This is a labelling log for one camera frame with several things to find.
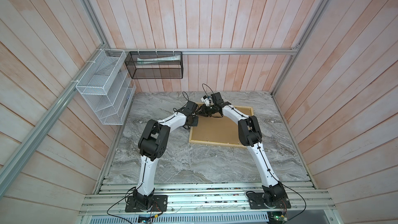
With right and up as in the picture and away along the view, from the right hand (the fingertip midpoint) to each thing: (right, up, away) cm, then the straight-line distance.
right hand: (195, 113), depth 107 cm
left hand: (-1, -7, -5) cm, 9 cm away
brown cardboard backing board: (+18, -10, -10) cm, 22 cm away
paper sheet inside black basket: (-22, +32, -16) cm, 43 cm away
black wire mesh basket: (-28, +34, -2) cm, 44 cm away
